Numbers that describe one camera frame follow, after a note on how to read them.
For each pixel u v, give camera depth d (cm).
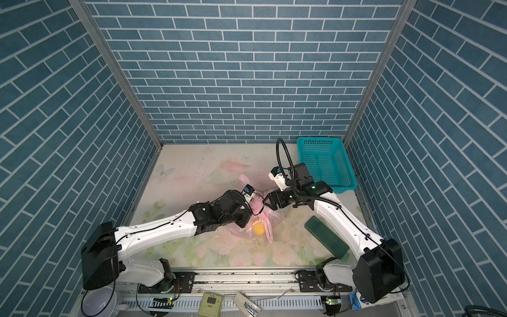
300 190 60
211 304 68
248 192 69
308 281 74
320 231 86
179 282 72
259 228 81
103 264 39
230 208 59
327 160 115
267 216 84
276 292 72
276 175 71
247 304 69
